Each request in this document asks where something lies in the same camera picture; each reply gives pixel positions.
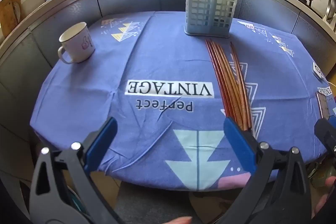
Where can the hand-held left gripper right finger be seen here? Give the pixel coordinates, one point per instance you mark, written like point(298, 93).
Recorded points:
point(239, 142)

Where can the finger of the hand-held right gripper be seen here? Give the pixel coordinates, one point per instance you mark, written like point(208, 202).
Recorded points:
point(325, 132)

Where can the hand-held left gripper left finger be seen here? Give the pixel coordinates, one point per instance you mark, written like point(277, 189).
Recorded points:
point(102, 140)

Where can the bundle of brown wooden chopsticks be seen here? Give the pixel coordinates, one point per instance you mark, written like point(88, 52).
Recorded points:
point(228, 82)

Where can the blue-grey plastic utensil holder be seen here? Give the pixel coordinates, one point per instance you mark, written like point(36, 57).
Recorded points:
point(204, 27)

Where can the person's right hand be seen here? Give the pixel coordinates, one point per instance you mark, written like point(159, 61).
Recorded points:
point(328, 195)

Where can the person's left hand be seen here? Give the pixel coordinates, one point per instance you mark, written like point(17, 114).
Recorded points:
point(178, 221)

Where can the smartphone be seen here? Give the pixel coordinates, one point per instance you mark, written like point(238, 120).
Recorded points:
point(323, 106)

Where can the white square device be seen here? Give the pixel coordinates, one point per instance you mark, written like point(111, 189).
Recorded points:
point(318, 70)

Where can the blue printed tablecloth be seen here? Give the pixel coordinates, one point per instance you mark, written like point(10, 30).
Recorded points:
point(157, 69)

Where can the white mug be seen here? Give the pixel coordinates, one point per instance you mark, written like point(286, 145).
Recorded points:
point(78, 48)

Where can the metal pot lid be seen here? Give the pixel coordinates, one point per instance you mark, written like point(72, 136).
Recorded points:
point(331, 6)

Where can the wooden cutting board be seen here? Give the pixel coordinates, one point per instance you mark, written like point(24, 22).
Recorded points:
point(9, 11)

